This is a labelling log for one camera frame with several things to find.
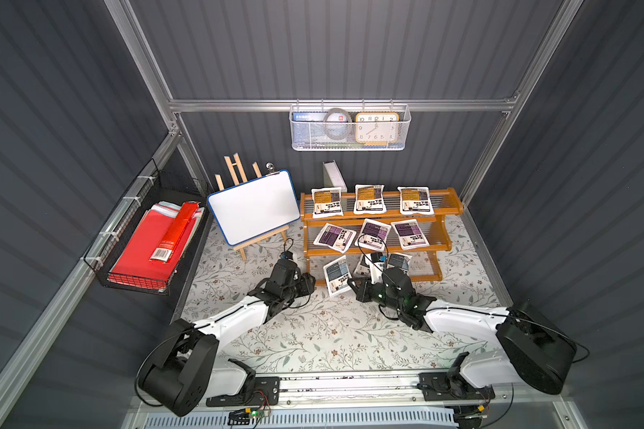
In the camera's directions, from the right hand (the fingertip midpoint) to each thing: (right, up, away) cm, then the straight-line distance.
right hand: (348, 285), depth 82 cm
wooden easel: (-38, +36, +6) cm, 52 cm away
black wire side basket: (-58, +30, -4) cm, 65 cm away
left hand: (-11, 0, +6) cm, 13 cm away
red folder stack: (-57, +8, -13) cm, 59 cm away
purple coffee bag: (-4, +14, +5) cm, 16 cm away
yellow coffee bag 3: (+20, +26, -3) cm, 33 cm away
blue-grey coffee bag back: (+20, +6, +15) cm, 26 cm away
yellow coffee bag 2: (+6, +26, -3) cm, 27 cm away
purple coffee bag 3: (+21, +15, +7) cm, 27 cm away
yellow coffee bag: (-7, +25, -3) cm, 26 cm away
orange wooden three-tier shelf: (+4, +12, +5) cm, 13 cm away
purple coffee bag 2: (+9, +15, +7) cm, 19 cm away
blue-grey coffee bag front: (-3, +2, +4) cm, 6 cm away
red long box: (-49, +16, -9) cm, 52 cm away
